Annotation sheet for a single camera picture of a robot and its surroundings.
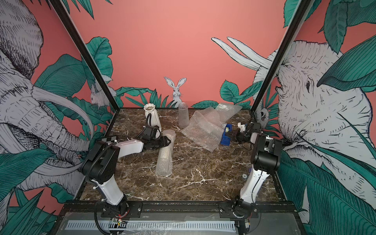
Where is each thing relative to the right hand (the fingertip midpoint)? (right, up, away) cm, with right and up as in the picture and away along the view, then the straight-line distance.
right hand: (227, 131), depth 98 cm
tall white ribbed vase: (-51, +15, -5) cm, 54 cm away
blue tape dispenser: (-2, -6, -2) cm, 6 cm away
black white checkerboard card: (-81, -6, 0) cm, 81 cm away
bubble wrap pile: (-14, +4, +9) cm, 17 cm away
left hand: (-39, -6, -1) cm, 40 cm away
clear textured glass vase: (-30, +8, +6) cm, 32 cm away
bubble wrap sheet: (-41, -16, -11) cm, 45 cm away
